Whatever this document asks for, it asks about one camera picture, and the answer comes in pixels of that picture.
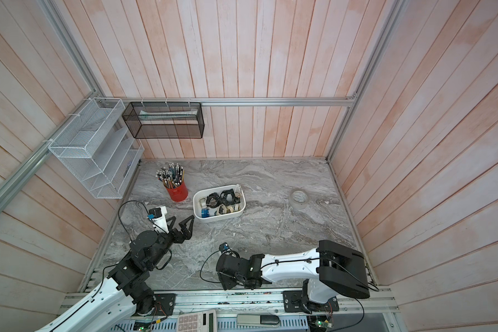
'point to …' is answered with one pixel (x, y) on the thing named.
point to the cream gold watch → (230, 209)
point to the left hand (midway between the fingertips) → (185, 220)
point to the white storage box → (198, 194)
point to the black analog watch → (222, 209)
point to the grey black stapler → (257, 320)
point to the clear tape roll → (299, 196)
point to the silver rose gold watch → (238, 194)
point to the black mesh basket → (165, 120)
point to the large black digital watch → (227, 196)
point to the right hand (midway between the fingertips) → (225, 276)
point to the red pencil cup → (179, 194)
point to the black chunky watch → (213, 200)
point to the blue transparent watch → (205, 212)
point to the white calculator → (204, 321)
